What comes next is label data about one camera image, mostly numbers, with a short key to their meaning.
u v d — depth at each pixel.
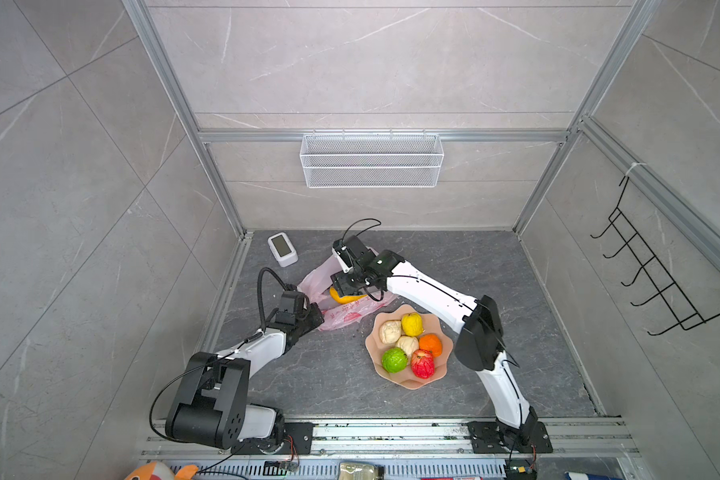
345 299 0.96
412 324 0.86
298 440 0.73
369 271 0.63
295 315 0.71
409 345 0.83
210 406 0.42
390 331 0.84
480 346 0.51
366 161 1.01
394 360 0.79
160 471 0.65
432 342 0.81
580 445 0.76
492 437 0.73
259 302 0.67
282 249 1.08
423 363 0.78
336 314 0.90
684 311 0.59
